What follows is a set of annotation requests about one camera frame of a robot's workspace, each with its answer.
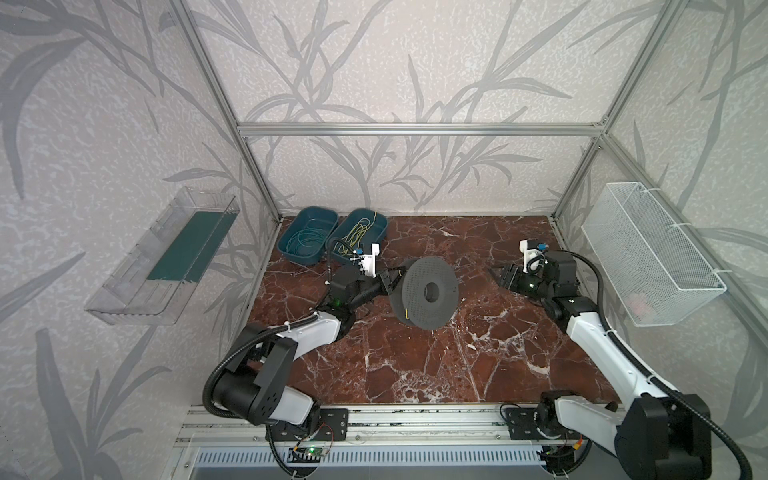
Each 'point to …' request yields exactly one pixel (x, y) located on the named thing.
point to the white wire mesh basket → (658, 272)
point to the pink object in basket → (638, 309)
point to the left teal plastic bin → (326, 219)
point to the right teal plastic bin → (375, 234)
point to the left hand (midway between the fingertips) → (408, 263)
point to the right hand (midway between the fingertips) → (496, 261)
